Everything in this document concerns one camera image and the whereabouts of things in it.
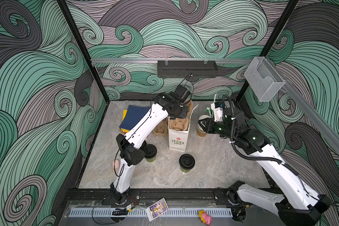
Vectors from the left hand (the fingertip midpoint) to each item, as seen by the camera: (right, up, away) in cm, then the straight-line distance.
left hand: (183, 113), depth 77 cm
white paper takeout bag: (-3, -15, +2) cm, 16 cm away
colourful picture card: (-14, -48, -9) cm, 51 cm away
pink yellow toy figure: (+9, -50, -12) cm, 52 cm away
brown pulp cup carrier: (-1, -7, +1) cm, 7 cm away
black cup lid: (+2, -26, -2) cm, 27 cm away
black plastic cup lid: (-18, -22, +1) cm, 29 cm away
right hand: (+7, -4, -9) cm, 13 cm away
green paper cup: (0, -32, 0) cm, 32 cm away
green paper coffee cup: (-19, -29, +7) cm, 35 cm away
